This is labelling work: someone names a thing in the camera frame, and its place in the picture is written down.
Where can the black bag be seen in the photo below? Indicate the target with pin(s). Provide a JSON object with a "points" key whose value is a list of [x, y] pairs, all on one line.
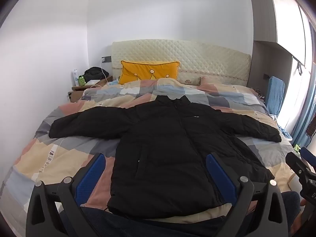
{"points": [[95, 73]]}

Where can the person's dark pants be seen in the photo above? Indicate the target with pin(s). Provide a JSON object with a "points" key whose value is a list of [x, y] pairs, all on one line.
{"points": [[148, 228]]}

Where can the pastel checked quilt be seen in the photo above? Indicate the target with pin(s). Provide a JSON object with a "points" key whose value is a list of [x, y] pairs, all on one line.
{"points": [[64, 153]]}

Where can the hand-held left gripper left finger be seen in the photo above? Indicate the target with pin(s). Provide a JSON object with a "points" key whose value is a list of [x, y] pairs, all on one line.
{"points": [[90, 177]]}

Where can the cream quilted headboard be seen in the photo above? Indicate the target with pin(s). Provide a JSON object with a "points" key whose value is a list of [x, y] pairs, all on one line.
{"points": [[209, 56]]}

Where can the wooden nightstand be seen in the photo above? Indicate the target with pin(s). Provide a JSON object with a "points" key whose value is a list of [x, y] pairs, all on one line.
{"points": [[76, 93]]}

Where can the white spray bottle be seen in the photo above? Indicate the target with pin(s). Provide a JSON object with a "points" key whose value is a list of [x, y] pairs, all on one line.
{"points": [[74, 77]]}

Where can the black puffer jacket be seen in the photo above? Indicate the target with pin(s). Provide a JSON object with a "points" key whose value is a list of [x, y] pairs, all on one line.
{"points": [[167, 148]]}

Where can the person's right hand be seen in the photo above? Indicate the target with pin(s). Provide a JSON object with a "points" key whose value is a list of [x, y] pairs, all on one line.
{"points": [[296, 224]]}

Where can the teal cloth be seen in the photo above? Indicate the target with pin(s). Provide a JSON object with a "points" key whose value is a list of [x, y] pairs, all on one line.
{"points": [[285, 132]]}

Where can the white book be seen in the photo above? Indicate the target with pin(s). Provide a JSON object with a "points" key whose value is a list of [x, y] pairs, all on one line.
{"points": [[91, 82]]}

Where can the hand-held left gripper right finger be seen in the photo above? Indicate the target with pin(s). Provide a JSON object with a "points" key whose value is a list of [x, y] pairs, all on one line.
{"points": [[221, 177]]}

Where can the grey wall socket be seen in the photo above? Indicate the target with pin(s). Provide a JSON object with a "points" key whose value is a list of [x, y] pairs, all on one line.
{"points": [[106, 59]]}

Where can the blue curtain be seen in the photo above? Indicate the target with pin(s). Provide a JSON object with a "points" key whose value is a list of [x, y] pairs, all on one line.
{"points": [[303, 118]]}

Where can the green box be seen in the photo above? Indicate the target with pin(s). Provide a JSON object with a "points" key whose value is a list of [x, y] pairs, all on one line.
{"points": [[81, 81]]}

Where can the beige flower pillow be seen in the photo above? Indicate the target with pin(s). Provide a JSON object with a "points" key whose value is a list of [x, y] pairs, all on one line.
{"points": [[188, 81]]}

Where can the grey white wardrobe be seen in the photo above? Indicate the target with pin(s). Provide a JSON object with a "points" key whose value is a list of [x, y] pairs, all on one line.
{"points": [[266, 17]]}

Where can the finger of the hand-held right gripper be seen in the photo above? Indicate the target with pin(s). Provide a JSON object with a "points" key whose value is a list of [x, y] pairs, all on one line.
{"points": [[308, 155], [297, 165]]}

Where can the yellow cushion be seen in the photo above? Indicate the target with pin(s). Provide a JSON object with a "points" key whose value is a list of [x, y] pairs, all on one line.
{"points": [[145, 71]]}

